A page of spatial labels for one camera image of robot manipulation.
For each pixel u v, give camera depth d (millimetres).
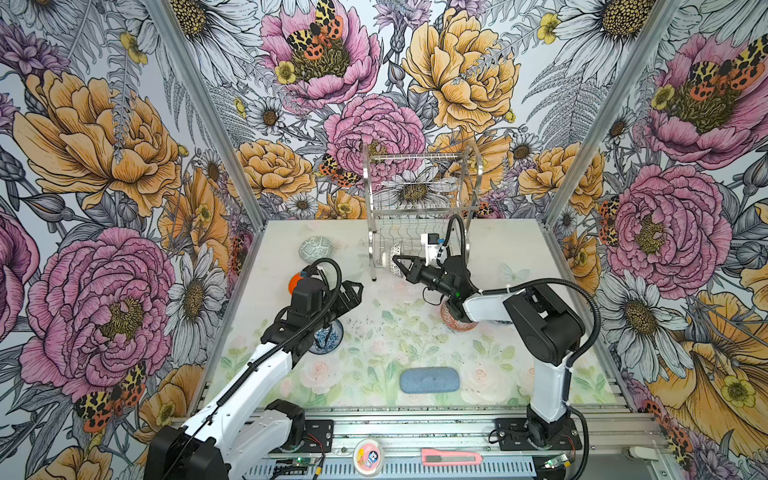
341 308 716
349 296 730
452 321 766
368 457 628
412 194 1154
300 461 714
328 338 713
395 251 881
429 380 798
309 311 609
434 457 712
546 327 525
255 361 509
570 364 545
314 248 1116
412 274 816
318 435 735
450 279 745
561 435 716
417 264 825
